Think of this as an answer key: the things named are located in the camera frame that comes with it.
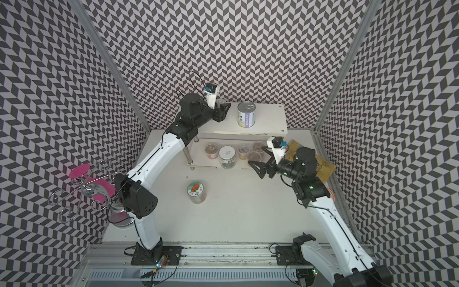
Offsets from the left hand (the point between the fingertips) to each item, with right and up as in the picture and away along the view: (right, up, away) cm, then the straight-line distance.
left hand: (224, 102), depth 76 cm
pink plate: (-57, -29, -6) cm, 64 cm away
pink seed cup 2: (+14, -24, +15) cm, 31 cm away
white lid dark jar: (0, -24, +10) cm, 26 cm away
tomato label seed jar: (-14, -40, +7) cm, 43 cm away
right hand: (+13, -23, -7) cm, 28 cm away
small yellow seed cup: (+8, -21, +18) cm, 29 cm away
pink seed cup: (-9, -21, +18) cm, 29 cm away
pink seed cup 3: (+16, -19, +21) cm, 33 cm away
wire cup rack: (-48, -34, -9) cm, 60 cm away
